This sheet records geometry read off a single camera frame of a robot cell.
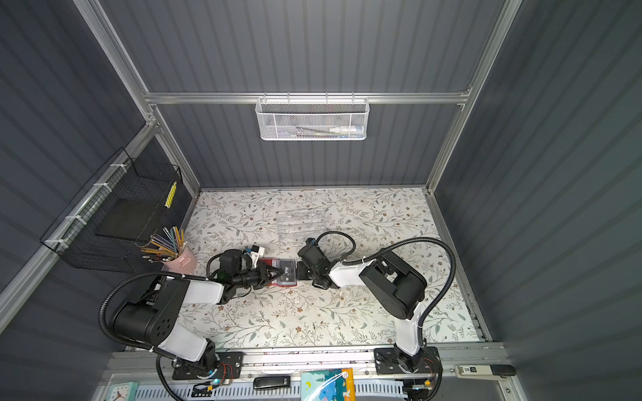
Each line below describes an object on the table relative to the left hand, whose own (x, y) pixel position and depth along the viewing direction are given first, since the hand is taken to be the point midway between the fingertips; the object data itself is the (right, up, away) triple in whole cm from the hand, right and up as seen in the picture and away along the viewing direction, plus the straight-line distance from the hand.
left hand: (285, 275), depth 87 cm
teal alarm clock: (-42, -27, -19) cm, 53 cm away
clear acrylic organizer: (+1, +16, +19) cm, 25 cm away
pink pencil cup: (-36, +4, +1) cm, 37 cm away
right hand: (+4, +1, +6) cm, 8 cm away
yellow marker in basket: (-38, +28, -4) cm, 47 cm away
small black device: (-1, -25, -19) cm, 31 cm away
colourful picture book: (+19, -28, -17) cm, 38 cm away
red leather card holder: (+1, -2, +2) cm, 3 cm away
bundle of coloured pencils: (-44, +10, +2) cm, 45 cm away
